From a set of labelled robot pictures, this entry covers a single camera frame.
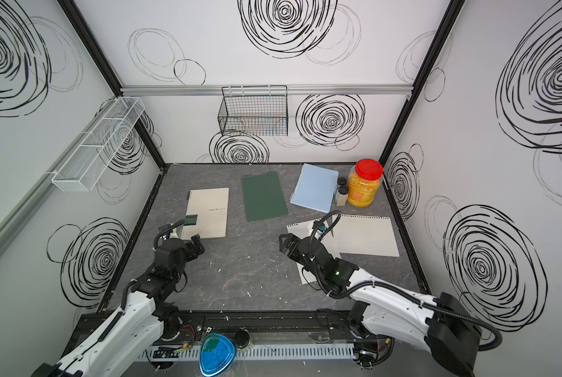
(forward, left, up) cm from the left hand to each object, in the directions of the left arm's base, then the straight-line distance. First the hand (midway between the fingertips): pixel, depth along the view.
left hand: (188, 240), depth 84 cm
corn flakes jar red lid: (+26, -67, +6) cm, 72 cm away
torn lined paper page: (+9, -69, -9) cm, 70 cm away
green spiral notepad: (+28, -24, -8) cm, 38 cm away
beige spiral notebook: (+20, -3, -8) cm, 21 cm away
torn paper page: (-2, -40, +14) cm, 43 cm away
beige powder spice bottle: (+23, -59, -1) cm, 63 cm away
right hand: (-3, -36, +5) cm, 36 cm away
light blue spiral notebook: (+37, -50, -13) cm, 64 cm away
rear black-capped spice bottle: (+29, -60, +1) cm, 67 cm away
